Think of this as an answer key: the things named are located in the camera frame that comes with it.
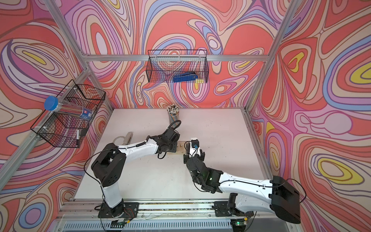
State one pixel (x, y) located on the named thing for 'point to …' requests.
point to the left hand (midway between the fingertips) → (174, 148)
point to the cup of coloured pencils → (173, 113)
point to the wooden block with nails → (181, 146)
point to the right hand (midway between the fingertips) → (190, 148)
